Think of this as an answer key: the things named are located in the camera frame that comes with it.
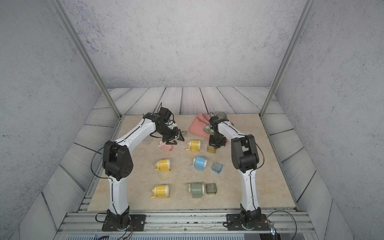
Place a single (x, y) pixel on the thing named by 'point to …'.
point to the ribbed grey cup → (221, 115)
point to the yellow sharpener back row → (194, 146)
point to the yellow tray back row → (211, 149)
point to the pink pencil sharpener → (165, 147)
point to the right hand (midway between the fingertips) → (215, 146)
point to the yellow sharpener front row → (161, 192)
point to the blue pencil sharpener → (199, 163)
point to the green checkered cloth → (207, 129)
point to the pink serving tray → (198, 125)
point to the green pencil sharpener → (197, 189)
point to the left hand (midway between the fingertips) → (184, 141)
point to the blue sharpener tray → (217, 167)
